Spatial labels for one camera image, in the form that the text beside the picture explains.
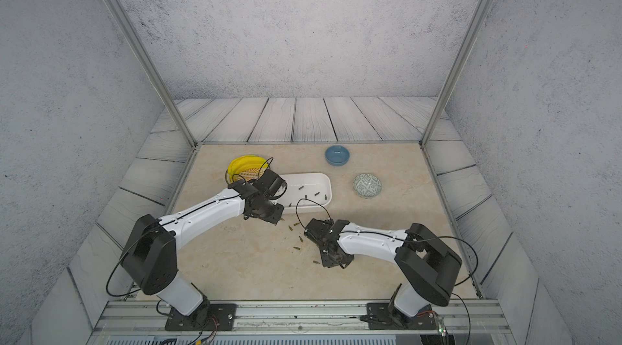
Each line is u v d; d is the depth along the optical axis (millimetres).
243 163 1070
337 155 1140
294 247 884
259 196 638
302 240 891
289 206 986
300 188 1037
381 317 727
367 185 1040
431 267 434
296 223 936
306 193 1018
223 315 730
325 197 1011
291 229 918
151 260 440
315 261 844
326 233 630
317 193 1016
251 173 1094
